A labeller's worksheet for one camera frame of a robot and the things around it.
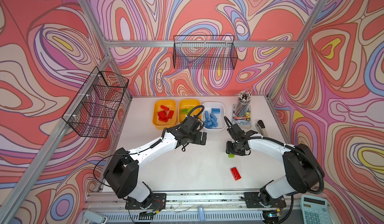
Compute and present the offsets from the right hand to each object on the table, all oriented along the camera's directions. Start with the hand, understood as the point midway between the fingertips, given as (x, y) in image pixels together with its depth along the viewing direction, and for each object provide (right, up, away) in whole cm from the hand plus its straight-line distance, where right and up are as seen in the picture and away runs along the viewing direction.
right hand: (231, 154), depth 89 cm
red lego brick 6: (0, -8, -7) cm, 11 cm away
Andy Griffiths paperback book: (+13, +19, +13) cm, 26 cm away
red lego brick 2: (-43, +24, +17) cm, 52 cm away
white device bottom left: (-68, -22, -22) cm, 75 cm away
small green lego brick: (-29, +26, +19) cm, 44 cm away
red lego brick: (-44, +28, +22) cm, 57 cm away
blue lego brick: (-13, +23, +18) cm, 32 cm away
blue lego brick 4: (-9, +19, +12) cm, 24 cm away
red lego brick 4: (-40, +24, +18) cm, 50 cm away
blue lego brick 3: (-9, +22, +15) cm, 28 cm away
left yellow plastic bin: (-40, +32, +22) cm, 56 cm away
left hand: (-18, +12, -6) cm, 22 cm away
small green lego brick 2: (0, 0, -2) cm, 2 cm away
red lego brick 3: (-45, +20, +15) cm, 51 cm away
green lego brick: (-25, +28, +19) cm, 42 cm away
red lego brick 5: (-46, +23, +16) cm, 54 cm away
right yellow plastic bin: (-28, +30, +19) cm, 45 cm away
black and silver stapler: (+22, +15, +8) cm, 27 cm away
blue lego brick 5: (-13, +17, +9) cm, 24 cm away
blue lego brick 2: (-7, +26, +19) cm, 33 cm away
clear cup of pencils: (+10, +28, +9) cm, 32 cm away
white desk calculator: (+34, -21, -20) cm, 45 cm away
